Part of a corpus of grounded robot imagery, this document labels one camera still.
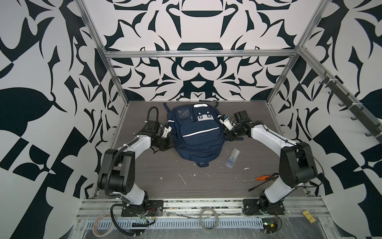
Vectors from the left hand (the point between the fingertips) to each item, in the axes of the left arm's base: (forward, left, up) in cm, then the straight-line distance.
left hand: (178, 142), depth 88 cm
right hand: (+7, -31, +2) cm, 32 cm away
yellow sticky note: (-38, -63, -7) cm, 74 cm away
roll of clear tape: (-37, +37, -7) cm, 53 cm away
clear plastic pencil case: (-7, -33, -8) cm, 34 cm away
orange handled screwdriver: (-20, -44, -7) cm, 49 cm away
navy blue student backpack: (+3, -12, +4) cm, 13 cm away
